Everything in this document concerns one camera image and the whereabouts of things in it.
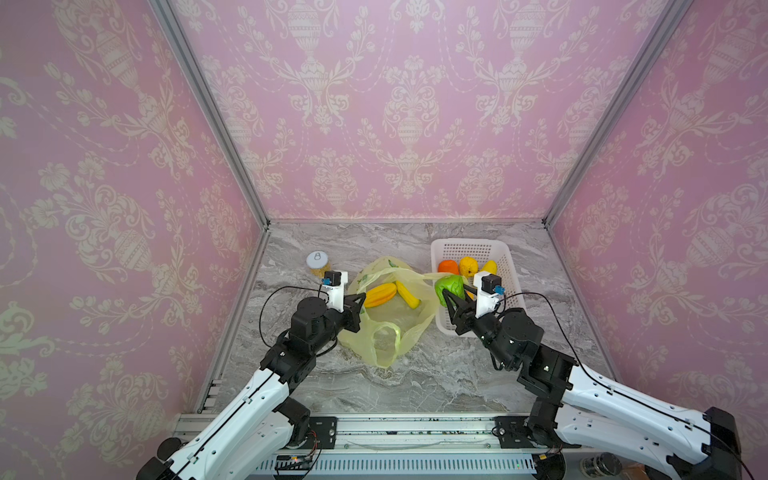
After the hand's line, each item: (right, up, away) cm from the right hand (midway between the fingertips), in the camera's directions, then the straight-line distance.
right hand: (454, 289), depth 69 cm
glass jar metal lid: (+29, -35, -8) cm, 46 cm away
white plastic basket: (+16, +4, +36) cm, 40 cm away
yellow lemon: (+19, +3, +32) cm, 37 cm away
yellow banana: (-18, -5, +28) cm, 34 cm away
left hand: (-21, -3, +5) cm, 22 cm away
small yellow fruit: (-8, -7, +25) cm, 28 cm away
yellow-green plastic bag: (-8, -14, +25) cm, 30 cm away
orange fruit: (+4, +4, +30) cm, 30 cm away
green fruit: (-1, +2, -2) cm, 3 cm away
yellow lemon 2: (+11, +4, +30) cm, 32 cm away
